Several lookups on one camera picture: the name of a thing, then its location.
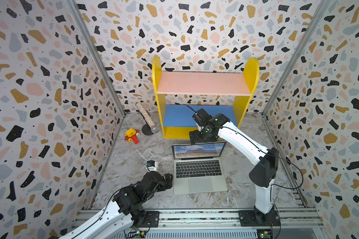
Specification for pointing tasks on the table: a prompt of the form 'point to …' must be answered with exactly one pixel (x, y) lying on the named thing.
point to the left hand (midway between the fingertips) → (169, 178)
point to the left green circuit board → (136, 234)
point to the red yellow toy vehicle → (131, 135)
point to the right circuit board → (265, 234)
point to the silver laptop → (198, 168)
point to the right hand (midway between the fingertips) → (196, 141)
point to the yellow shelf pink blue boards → (179, 94)
